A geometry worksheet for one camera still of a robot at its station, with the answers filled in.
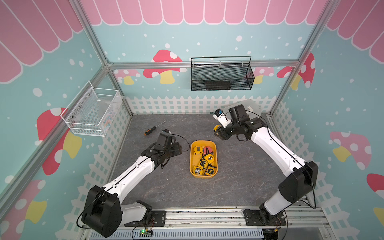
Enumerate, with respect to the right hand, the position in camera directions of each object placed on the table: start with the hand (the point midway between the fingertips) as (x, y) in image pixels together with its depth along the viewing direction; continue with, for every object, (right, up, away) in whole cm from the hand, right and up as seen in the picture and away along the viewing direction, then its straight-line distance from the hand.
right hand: (220, 129), depth 82 cm
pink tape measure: (-6, -14, +15) cm, 21 cm away
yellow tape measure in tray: (-5, -24, +6) cm, 25 cm away
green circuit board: (-38, -51, -9) cm, 64 cm away
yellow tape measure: (-12, -13, +15) cm, 23 cm away
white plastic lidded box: (+28, +16, +27) cm, 42 cm away
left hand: (-23, -12, +3) cm, 26 cm away
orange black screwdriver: (-45, +1, +28) cm, 53 cm away
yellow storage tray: (-8, -19, +12) cm, 24 cm away
